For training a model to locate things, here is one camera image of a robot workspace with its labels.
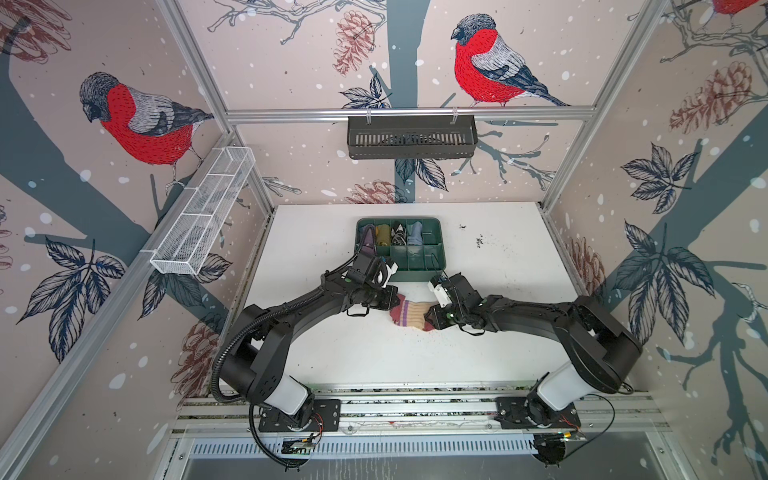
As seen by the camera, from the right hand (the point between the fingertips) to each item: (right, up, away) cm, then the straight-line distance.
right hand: (427, 319), depth 90 cm
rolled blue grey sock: (-2, +25, +13) cm, 29 cm away
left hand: (-9, +7, -6) cm, 13 cm away
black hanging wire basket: (-4, +60, +16) cm, 63 cm away
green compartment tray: (-2, +16, +13) cm, 21 cm away
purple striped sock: (-20, +25, +14) cm, 35 cm away
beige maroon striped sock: (-6, +2, +1) cm, 6 cm away
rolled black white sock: (-9, +25, +13) cm, 30 cm away
